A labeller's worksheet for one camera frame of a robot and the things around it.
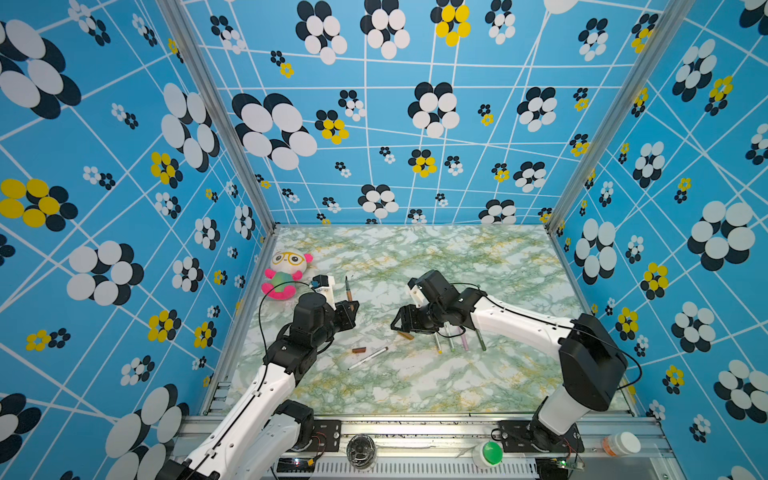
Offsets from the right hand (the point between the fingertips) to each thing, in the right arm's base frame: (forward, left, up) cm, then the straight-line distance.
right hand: (398, 330), depth 83 cm
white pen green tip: (-1, -16, -9) cm, 19 cm away
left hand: (+4, +10, +9) cm, 14 cm away
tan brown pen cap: (+2, -2, -8) cm, 9 cm away
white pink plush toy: (+22, +38, -1) cm, 44 cm away
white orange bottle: (-26, -50, -3) cm, 57 cm away
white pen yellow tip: (0, -12, -8) cm, 14 cm away
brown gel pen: (+6, +13, +12) cm, 19 cm away
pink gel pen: (0, -20, -8) cm, 21 cm away
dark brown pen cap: (-2, +12, -9) cm, 15 cm away
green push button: (-29, -19, 0) cm, 35 cm away
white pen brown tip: (-5, +9, -8) cm, 13 cm away
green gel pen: (+1, -25, -8) cm, 26 cm away
